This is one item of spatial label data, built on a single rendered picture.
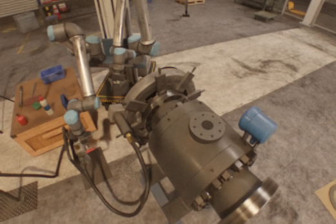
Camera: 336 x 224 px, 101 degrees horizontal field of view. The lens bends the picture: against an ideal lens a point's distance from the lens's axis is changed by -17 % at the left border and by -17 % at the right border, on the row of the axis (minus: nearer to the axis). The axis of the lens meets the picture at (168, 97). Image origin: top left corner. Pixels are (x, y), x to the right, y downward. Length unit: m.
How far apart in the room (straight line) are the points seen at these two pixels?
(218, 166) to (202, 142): 0.15
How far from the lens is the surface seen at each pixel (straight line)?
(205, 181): 0.95
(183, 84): 1.40
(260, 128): 0.99
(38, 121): 2.06
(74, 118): 1.19
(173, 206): 1.47
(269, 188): 1.06
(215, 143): 0.98
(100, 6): 1.94
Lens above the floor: 1.70
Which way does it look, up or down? 43 degrees down
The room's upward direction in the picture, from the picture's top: straight up
